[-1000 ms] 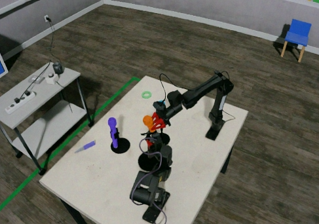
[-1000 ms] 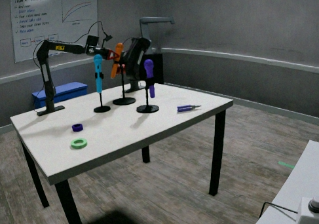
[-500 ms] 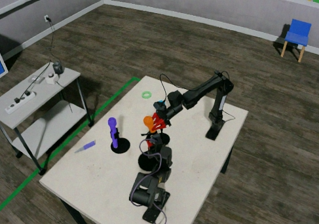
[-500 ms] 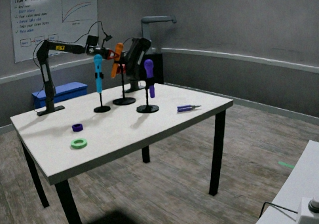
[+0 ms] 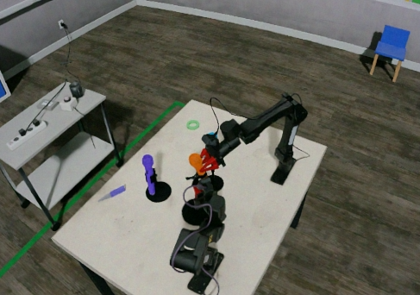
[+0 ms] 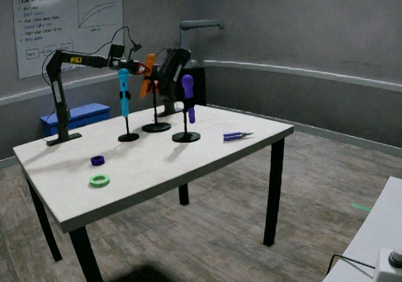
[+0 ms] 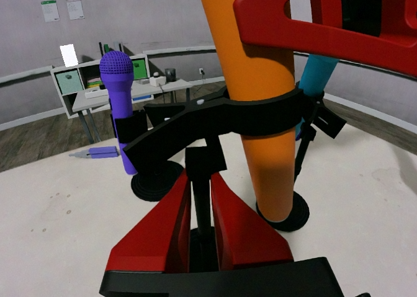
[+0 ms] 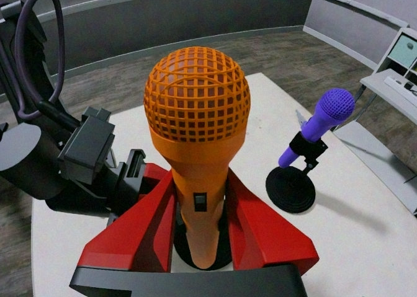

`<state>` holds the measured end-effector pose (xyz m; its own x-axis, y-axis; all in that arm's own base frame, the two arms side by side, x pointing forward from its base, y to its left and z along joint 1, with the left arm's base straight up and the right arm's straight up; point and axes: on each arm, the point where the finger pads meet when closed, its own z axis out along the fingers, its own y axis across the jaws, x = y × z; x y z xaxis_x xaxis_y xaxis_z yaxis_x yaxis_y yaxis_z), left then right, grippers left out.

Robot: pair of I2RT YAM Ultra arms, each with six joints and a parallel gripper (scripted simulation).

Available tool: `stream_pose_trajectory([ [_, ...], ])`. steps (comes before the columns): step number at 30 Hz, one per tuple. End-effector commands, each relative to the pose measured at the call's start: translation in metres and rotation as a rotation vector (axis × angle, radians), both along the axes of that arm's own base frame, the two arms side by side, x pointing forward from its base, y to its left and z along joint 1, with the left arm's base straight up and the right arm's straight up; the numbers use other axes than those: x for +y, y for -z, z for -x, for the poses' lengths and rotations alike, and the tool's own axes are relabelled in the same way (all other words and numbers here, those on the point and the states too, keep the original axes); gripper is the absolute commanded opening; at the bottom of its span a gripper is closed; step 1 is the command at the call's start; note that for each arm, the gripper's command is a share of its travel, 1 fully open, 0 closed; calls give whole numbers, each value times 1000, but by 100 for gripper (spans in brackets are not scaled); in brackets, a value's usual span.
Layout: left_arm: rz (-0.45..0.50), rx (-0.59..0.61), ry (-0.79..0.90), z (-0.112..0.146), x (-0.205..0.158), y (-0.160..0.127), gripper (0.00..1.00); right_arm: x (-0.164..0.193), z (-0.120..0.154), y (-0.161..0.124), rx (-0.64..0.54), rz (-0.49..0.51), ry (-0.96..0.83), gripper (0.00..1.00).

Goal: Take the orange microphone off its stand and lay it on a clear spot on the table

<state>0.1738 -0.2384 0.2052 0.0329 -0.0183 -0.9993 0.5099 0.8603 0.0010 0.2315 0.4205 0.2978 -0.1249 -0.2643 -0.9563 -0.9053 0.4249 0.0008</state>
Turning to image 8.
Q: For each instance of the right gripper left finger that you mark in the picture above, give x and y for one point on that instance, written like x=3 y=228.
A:
x=128 y=242

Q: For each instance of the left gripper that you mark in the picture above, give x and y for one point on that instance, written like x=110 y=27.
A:
x=116 y=190

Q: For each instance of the orange microphone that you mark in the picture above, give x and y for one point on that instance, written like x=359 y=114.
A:
x=197 y=102

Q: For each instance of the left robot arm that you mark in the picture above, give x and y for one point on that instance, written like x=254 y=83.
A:
x=29 y=151

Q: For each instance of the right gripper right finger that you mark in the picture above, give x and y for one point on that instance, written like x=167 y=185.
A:
x=259 y=236

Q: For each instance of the purple microphone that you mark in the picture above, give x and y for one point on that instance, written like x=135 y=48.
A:
x=334 y=107

